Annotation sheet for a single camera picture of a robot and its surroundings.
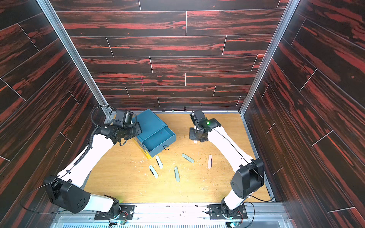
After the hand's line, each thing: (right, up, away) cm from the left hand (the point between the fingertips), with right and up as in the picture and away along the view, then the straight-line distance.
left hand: (142, 129), depth 81 cm
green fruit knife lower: (+20, -28, +6) cm, 35 cm away
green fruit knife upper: (+27, -20, +12) cm, 35 cm away
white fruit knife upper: (+8, -22, +11) cm, 26 cm away
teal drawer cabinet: (+4, +3, +4) cm, 6 cm away
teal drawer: (+11, -6, +1) cm, 13 cm away
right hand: (+32, -3, +3) cm, 33 cm away
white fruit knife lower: (+5, -28, +7) cm, 29 cm away
